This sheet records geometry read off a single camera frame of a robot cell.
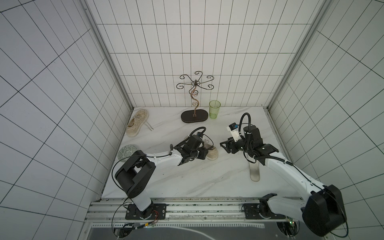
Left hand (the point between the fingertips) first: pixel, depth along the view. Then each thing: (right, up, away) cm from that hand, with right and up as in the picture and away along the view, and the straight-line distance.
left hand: (203, 154), depth 88 cm
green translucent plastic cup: (+8, +30, +12) cm, 33 cm away
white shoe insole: (+30, -9, -3) cm, 31 cm away
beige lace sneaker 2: (+5, 0, -1) cm, 5 cm away
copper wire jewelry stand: (-5, +24, +25) cm, 35 cm away
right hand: (+12, +10, -6) cm, 17 cm away
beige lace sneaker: (-46, +21, +17) cm, 53 cm away
